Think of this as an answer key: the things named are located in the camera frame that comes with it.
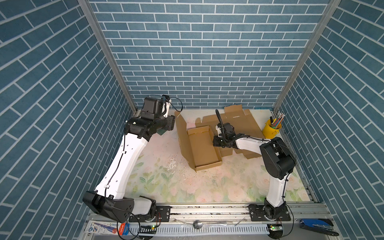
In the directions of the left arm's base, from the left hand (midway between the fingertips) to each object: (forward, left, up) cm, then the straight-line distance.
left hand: (169, 117), depth 73 cm
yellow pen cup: (+8, -62, -24) cm, 67 cm away
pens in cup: (+12, -67, -19) cm, 70 cm away
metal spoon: (-41, -14, -30) cm, 53 cm away
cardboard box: (+22, -50, -31) cm, 63 cm away
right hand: (+5, -24, -28) cm, 38 cm away
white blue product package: (-42, +28, -31) cm, 59 cm away
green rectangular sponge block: (+15, +12, -31) cm, 36 cm away
